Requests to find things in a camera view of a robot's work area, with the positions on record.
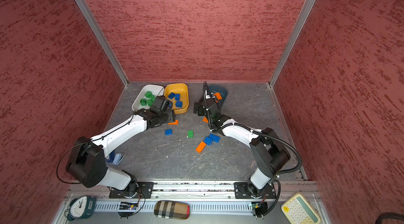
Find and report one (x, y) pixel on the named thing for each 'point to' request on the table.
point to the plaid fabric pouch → (172, 210)
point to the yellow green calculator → (298, 210)
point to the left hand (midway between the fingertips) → (170, 119)
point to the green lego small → (190, 134)
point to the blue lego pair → (208, 140)
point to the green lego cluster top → (143, 101)
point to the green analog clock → (81, 207)
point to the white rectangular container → (155, 90)
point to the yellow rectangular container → (178, 88)
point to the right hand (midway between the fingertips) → (200, 105)
